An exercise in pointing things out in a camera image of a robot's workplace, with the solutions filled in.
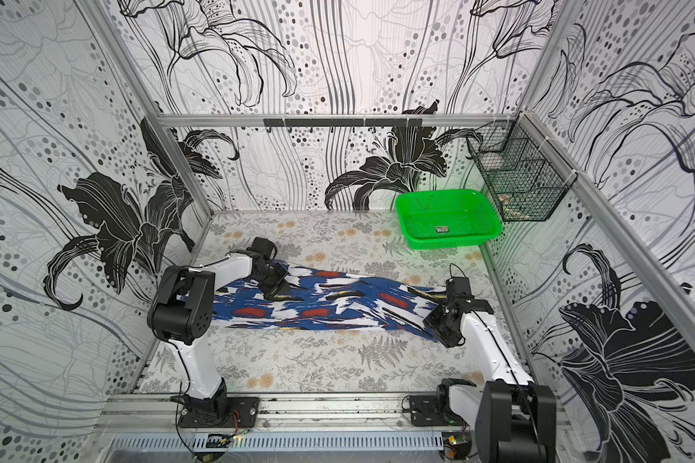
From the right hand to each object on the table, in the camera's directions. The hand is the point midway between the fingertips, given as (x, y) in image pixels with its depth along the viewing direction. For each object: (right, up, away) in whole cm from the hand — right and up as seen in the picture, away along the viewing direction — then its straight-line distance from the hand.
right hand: (434, 323), depth 86 cm
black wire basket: (+29, +47, +3) cm, 55 cm away
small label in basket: (+10, +29, +26) cm, 40 cm away
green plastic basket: (+15, +34, +33) cm, 49 cm away
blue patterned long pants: (-35, +6, +7) cm, 36 cm away
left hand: (-45, +9, +12) cm, 47 cm away
